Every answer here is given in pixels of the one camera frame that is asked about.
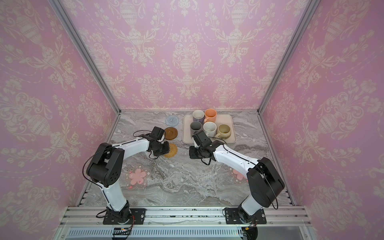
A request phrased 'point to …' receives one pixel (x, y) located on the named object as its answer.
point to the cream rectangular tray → (229, 119)
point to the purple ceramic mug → (198, 115)
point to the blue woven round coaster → (172, 120)
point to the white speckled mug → (209, 128)
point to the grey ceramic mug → (195, 126)
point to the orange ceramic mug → (210, 115)
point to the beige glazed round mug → (224, 131)
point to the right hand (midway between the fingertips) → (190, 153)
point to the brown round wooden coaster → (170, 133)
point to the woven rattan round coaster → (173, 150)
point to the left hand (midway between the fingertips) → (169, 151)
